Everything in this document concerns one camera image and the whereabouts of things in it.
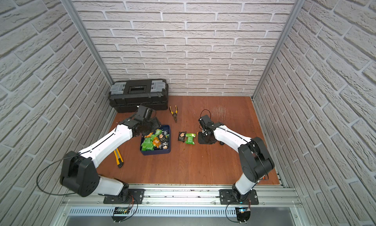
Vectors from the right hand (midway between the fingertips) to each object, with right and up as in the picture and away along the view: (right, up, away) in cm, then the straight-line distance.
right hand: (203, 140), depth 90 cm
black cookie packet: (-14, +2, +5) cm, 15 cm away
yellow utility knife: (-51, -10, -5) cm, 52 cm away
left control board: (-44, -32, -18) cm, 57 cm away
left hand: (-26, +12, -4) cm, 29 cm away
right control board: (+18, -32, -20) cm, 42 cm away
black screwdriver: (+12, -2, +2) cm, 12 cm away
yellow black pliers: (-21, +16, +16) cm, 30 cm away
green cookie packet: (-9, 0, +4) cm, 10 cm away
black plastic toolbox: (-54, +29, +7) cm, 62 cm away
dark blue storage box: (-29, -1, -1) cm, 29 cm away
